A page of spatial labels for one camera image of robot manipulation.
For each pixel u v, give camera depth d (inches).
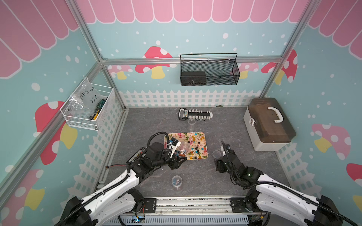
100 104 29.1
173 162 26.2
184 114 44.7
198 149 37.3
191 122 38.2
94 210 16.3
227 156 27.1
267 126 34.6
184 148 28.6
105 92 31.0
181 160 28.4
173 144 26.0
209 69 37.8
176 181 29.7
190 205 29.9
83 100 27.5
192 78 38.9
